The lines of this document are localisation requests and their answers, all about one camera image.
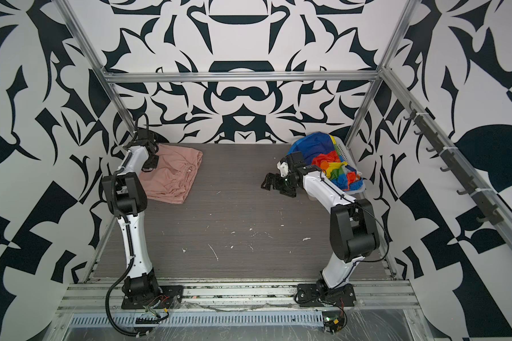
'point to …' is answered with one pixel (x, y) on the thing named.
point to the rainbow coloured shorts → (320, 149)
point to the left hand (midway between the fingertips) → (141, 159)
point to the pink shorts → (176, 170)
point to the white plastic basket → (346, 157)
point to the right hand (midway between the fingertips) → (271, 186)
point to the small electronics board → (333, 321)
